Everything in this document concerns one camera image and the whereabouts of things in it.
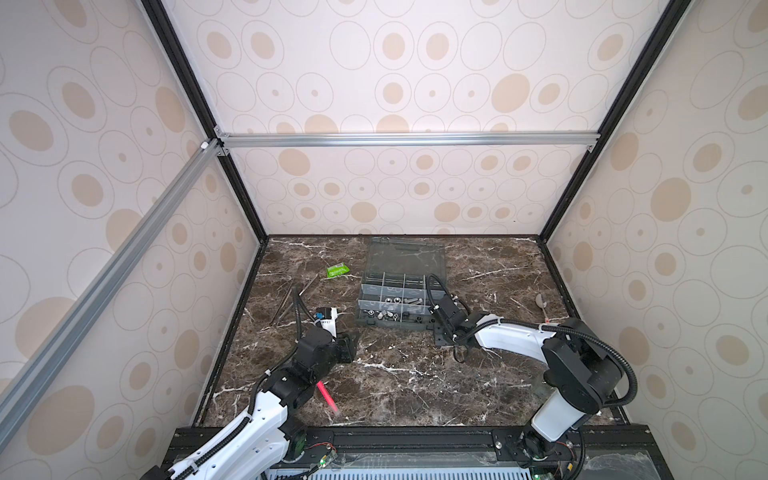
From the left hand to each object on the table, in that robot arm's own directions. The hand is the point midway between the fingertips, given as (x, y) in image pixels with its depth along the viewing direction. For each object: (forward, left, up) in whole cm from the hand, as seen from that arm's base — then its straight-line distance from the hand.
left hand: (361, 331), depth 80 cm
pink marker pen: (-13, +9, -12) cm, 20 cm away
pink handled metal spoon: (+17, -58, -13) cm, 61 cm away
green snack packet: (+30, +12, -13) cm, 35 cm away
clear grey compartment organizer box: (+19, -9, -12) cm, 24 cm away
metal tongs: (+17, +26, -12) cm, 33 cm away
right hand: (+6, -24, -13) cm, 28 cm away
